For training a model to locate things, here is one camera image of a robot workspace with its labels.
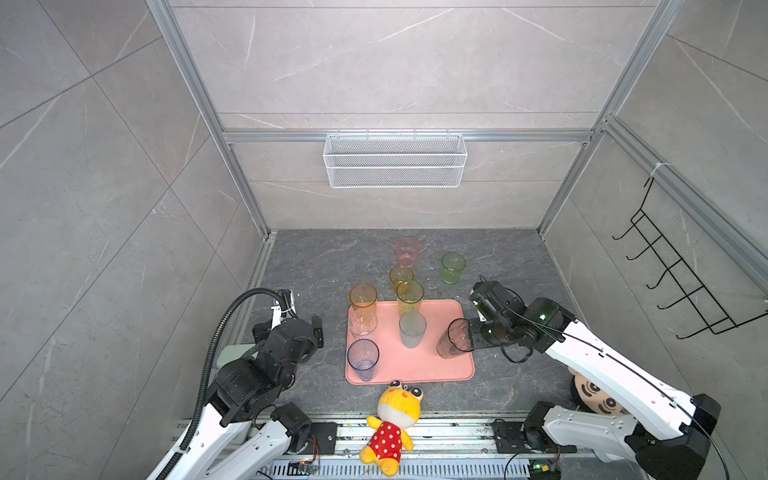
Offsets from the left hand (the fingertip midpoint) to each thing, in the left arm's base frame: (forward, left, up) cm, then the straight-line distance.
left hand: (297, 314), depth 68 cm
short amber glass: (+26, -27, -21) cm, 43 cm away
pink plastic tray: (-4, -31, -26) cm, 41 cm away
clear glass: (+6, -14, -17) cm, 23 cm away
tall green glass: (+17, -29, -22) cm, 40 cm away
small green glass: (+31, -47, -24) cm, 61 cm away
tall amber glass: (+13, -14, -16) cm, 25 cm away
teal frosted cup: (+6, -29, -21) cm, 37 cm away
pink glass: (+38, -30, -22) cm, 53 cm away
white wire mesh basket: (+55, -25, +5) cm, 61 cm away
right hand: (-2, -43, -7) cm, 43 cm away
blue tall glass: (-5, -15, -15) cm, 22 cm away
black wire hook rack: (-9, -87, +9) cm, 88 cm away
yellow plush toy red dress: (-17, -24, -17) cm, 34 cm away
